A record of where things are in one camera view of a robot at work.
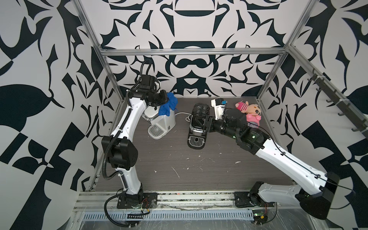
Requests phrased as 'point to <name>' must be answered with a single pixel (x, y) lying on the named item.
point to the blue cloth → (164, 109)
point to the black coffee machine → (201, 122)
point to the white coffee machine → (160, 124)
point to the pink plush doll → (253, 112)
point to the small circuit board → (259, 216)
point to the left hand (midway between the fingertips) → (166, 96)
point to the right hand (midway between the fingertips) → (198, 116)
